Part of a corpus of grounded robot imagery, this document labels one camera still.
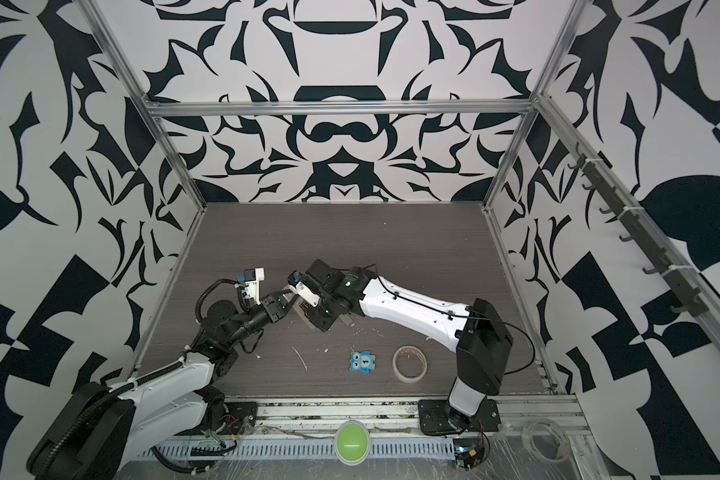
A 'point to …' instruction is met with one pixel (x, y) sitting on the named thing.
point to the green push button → (352, 442)
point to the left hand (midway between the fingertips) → (301, 287)
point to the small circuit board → (468, 452)
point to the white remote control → (302, 306)
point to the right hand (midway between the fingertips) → (315, 312)
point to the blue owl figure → (363, 361)
